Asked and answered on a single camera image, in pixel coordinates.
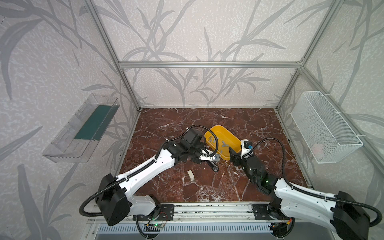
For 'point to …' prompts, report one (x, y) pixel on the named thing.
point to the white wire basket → (327, 137)
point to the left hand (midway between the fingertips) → (210, 146)
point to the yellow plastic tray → (226, 139)
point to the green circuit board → (158, 225)
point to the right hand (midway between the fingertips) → (235, 142)
